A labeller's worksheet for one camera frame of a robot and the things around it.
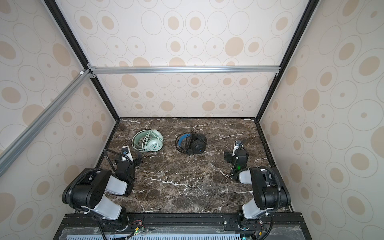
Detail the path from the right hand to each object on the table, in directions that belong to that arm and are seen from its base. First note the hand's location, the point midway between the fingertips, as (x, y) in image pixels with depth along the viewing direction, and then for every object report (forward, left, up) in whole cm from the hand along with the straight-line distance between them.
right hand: (236, 149), depth 95 cm
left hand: (-2, +63, +7) cm, 64 cm away
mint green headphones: (+6, +55, +4) cm, 56 cm away
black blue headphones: (+8, +29, -3) cm, 30 cm away
